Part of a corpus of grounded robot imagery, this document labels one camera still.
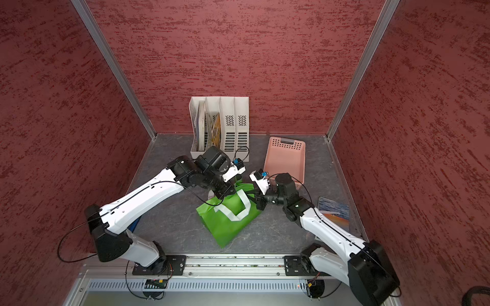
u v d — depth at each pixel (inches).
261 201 27.2
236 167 24.8
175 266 29.2
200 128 38.3
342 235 18.3
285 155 43.0
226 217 26.4
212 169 22.7
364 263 15.8
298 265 29.1
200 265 29.8
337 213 34.3
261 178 26.3
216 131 39.3
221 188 24.4
